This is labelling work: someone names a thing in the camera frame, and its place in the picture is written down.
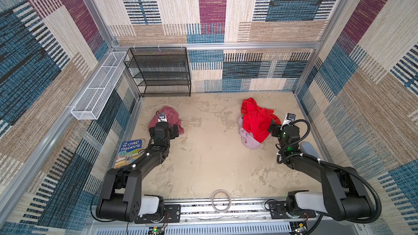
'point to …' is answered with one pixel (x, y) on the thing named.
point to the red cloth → (256, 120)
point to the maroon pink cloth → (172, 117)
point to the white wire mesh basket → (93, 101)
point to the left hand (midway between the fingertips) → (164, 123)
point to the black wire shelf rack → (160, 72)
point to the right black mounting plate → (278, 209)
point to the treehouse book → (129, 152)
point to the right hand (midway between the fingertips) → (280, 122)
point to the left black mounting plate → (172, 215)
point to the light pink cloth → (247, 137)
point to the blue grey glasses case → (307, 148)
